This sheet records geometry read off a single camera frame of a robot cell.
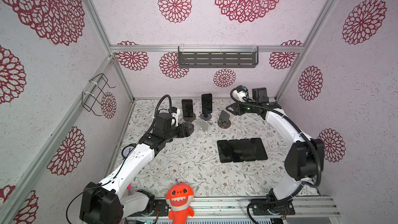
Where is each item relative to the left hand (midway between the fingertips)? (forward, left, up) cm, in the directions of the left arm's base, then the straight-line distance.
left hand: (187, 128), depth 80 cm
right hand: (+13, -24, +4) cm, 27 cm away
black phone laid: (-3, -21, -21) cm, 30 cm away
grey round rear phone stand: (+23, -11, -19) cm, 32 cm away
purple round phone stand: (+21, 0, -20) cm, 30 cm away
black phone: (+23, +1, -10) cm, 26 cm away
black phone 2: (+24, -11, -6) cm, 27 cm away
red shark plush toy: (-29, +4, -11) cm, 32 cm away
